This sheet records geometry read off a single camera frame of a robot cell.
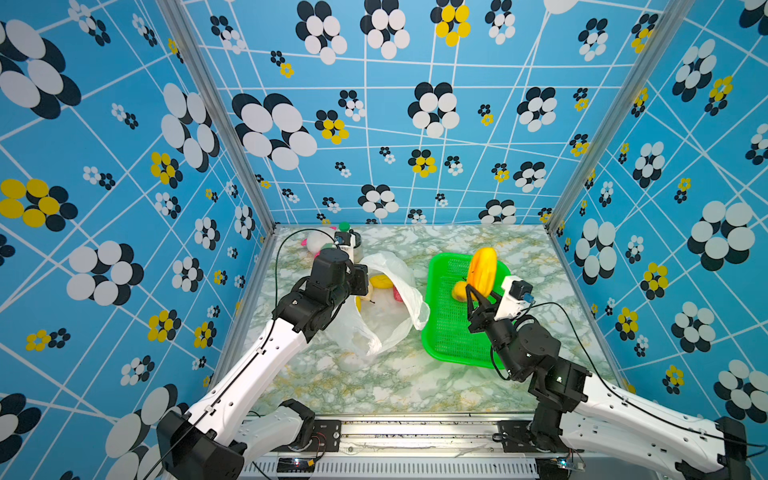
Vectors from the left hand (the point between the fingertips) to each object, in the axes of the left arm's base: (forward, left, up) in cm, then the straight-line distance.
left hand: (365, 265), depth 75 cm
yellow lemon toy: (-4, -4, -2) cm, 6 cm away
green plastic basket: (-7, -24, -26) cm, 36 cm away
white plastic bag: (-3, +1, -27) cm, 27 cm away
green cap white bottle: (+32, +11, -18) cm, 38 cm away
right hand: (-9, -26, +3) cm, 27 cm away
